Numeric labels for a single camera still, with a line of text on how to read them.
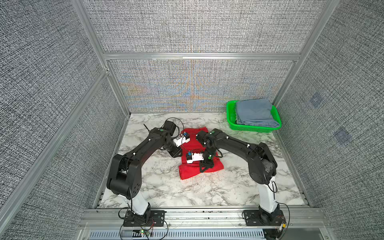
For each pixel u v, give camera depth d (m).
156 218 0.73
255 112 1.08
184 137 0.79
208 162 0.76
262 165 0.53
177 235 0.70
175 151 0.77
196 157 0.76
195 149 0.74
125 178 0.46
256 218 0.72
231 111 1.16
